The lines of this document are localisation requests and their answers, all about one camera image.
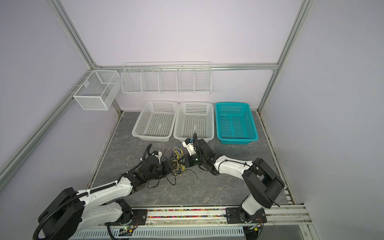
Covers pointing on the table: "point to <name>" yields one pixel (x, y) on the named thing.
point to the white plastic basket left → (156, 120)
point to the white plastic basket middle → (194, 117)
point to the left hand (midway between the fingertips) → (176, 167)
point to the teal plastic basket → (235, 123)
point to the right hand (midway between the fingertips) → (178, 162)
